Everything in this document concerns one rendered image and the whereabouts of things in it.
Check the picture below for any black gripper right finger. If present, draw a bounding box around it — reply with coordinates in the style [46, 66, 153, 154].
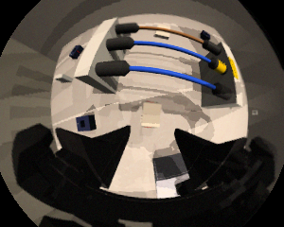
[173, 129, 248, 190]

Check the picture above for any beige flat rectangular block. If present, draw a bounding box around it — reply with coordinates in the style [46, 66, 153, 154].
[154, 24, 171, 41]

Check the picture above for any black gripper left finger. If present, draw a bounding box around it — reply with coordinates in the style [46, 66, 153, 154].
[55, 126, 131, 189]

